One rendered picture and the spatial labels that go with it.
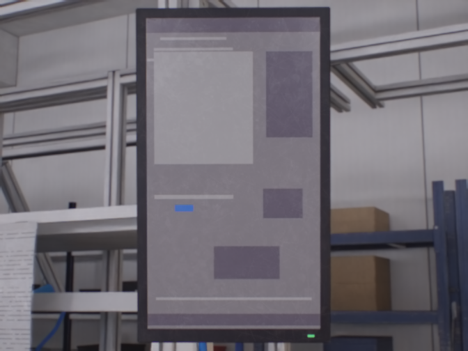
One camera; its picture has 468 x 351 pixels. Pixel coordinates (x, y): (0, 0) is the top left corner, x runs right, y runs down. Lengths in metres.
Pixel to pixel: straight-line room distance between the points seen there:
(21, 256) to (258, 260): 0.64
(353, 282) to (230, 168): 3.24
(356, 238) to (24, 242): 2.92
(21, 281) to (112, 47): 4.56
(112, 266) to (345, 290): 2.37
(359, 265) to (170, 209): 3.24
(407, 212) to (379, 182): 0.27
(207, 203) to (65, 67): 5.21
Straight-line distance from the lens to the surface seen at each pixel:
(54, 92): 2.38
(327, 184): 1.10
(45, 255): 2.79
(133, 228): 1.55
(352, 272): 4.29
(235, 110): 1.10
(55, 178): 6.07
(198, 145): 1.10
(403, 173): 4.77
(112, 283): 2.14
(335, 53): 2.04
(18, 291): 1.58
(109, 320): 2.14
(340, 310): 4.29
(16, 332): 1.59
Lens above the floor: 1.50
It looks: 10 degrees up
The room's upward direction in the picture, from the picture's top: straight up
